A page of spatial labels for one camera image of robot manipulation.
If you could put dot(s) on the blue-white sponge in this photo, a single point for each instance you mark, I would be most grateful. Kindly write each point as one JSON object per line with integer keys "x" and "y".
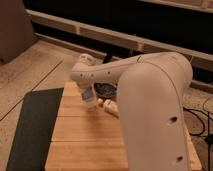
{"x": 88, "y": 94}

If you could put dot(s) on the ceramic cup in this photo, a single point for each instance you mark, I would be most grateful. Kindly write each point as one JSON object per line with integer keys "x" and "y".
{"x": 90, "y": 103}

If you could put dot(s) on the black bowl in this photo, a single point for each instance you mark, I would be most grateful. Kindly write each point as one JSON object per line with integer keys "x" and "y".
{"x": 105, "y": 90}

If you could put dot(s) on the black floor mat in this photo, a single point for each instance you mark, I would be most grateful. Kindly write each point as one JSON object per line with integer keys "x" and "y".
{"x": 34, "y": 130}

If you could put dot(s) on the brown sofa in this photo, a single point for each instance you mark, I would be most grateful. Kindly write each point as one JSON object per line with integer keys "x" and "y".
{"x": 16, "y": 30}

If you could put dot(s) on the wooden rail shelf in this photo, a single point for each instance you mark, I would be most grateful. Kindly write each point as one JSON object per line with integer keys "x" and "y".
{"x": 198, "y": 59}

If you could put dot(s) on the white patterned bottle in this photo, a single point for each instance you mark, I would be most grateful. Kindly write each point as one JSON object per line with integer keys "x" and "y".
{"x": 111, "y": 107}

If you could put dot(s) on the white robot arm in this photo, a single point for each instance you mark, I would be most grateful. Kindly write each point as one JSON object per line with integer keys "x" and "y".
{"x": 150, "y": 105}

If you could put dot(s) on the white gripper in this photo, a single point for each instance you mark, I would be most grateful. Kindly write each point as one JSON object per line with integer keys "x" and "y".
{"x": 86, "y": 88}

